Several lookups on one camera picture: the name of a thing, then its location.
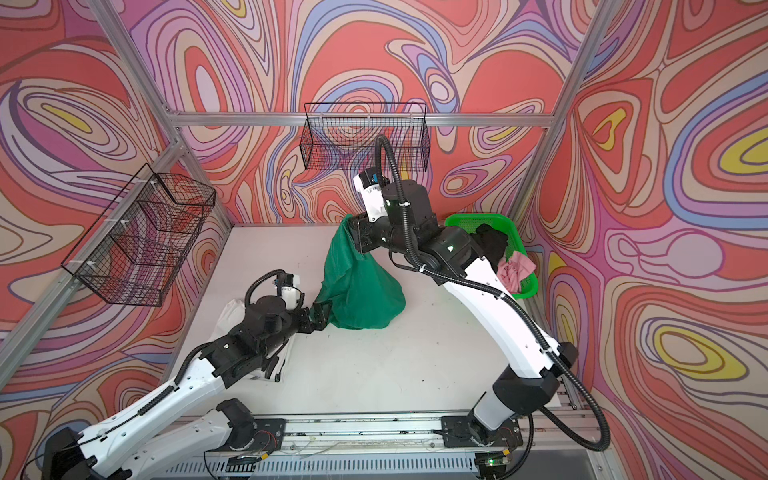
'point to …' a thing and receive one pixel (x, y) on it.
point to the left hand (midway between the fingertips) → (325, 301)
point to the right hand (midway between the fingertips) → (355, 229)
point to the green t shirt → (364, 292)
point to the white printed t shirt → (231, 315)
